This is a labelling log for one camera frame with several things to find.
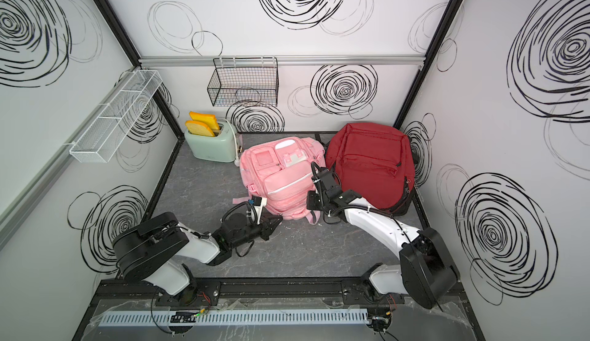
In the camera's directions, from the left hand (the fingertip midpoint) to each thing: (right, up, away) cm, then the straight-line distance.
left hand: (282, 220), depth 83 cm
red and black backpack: (+44, +10, +9) cm, 46 cm away
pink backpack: (-2, +17, +16) cm, 23 cm away
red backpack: (+38, +20, +13) cm, 46 cm away
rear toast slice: (-32, +39, +14) cm, 52 cm away
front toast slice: (-36, +35, +12) cm, 52 cm away
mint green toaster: (-30, +27, +18) cm, 44 cm away
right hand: (+11, +7, +3) cm, 13 cm away
